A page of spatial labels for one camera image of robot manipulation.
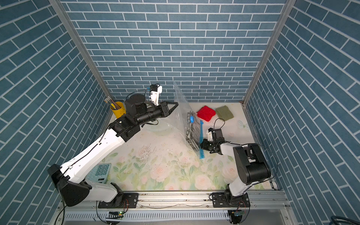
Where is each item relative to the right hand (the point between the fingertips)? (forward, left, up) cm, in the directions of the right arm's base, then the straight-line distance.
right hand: (202, 145), depth 96 cm
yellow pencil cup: (+18, +64, +8) cm, 67 cm away
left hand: (-3, +12, +42) cm, 44 cm away
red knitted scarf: (+28, -3, +2) cm, 28 cm away
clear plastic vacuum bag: (-5, +12, +31) cm, 34 cm away
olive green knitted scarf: (+27, -17, +5) cm, 32 cm away
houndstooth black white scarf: (-3, +7, +20) cm, 21 cm away
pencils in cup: (+21, +69, +17) cm, 74 cm away
